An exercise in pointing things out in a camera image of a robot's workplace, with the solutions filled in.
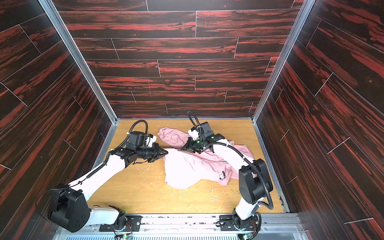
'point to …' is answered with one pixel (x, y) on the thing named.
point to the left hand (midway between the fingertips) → (168, 152)
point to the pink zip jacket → (184, 169)
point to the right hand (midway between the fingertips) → (184, 147)
